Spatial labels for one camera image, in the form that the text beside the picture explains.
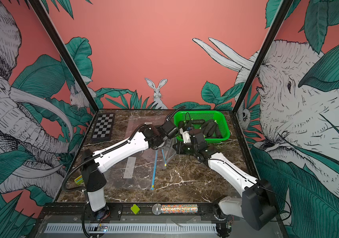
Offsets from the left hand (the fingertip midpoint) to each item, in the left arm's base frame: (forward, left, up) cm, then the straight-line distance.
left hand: (167, 140), depth 80 cm
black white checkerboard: (+23, +46, -15) cm, 54 cm away
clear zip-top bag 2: (-10, +18, -20) cm, 29 cm away
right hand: (-2, -3, -1) cm, 4 cm away
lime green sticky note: (-29, +17, -18) cm, 39 cm away
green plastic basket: (+28, -21, -15) cm, 38 cm away
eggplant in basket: (+15, -36, -16) cm, 42 cm away
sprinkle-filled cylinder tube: (-31, +5, -15) cm, 34 cm away
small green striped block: (-14, +50, -16) cm, 54 cm away
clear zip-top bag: (+32, +25, -20) cm, 45 cm away
